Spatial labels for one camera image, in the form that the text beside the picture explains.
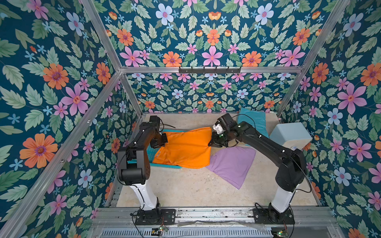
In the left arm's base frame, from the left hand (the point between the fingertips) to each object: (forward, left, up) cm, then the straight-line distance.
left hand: (164, 142), depth 94 cm
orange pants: (-8, -16, +4) cm, 18 cm away
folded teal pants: (+20, -70, -7) cm, 74 cm away
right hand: (-9, -27, +10) cm, 30 cm away
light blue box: (-6, -80, +7) cm, 81 cm away
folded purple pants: (-15, -43, -6) cm, 46 cm away
